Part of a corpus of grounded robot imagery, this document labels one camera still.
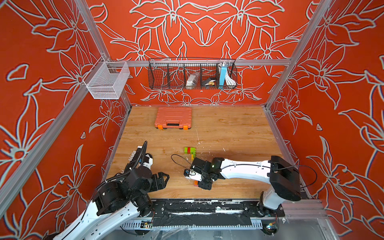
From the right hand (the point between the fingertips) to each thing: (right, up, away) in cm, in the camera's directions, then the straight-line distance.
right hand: (198, 183), depth 79 cm
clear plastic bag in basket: (-3, +59, +13) cm, 60 cm away
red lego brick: (-5, +15, +14) cm, 21 cm away
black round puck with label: (-23, +17, -15) cm, 32 cm away
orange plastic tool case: (-16, +36, +25) cm, 46 cm away
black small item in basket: (+6, +57, +8) cm, 58 cm away
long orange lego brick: (-2, +3, -7) cm, 7 cm away
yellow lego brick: (-3, +11, +12) cm, 16 cm away
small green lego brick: (-7, +15, +13) cm, 21 cm away
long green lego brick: (-2, +14, +12) cm, 19 cm away
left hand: (-16, +7, -11) cm, 21 cm away
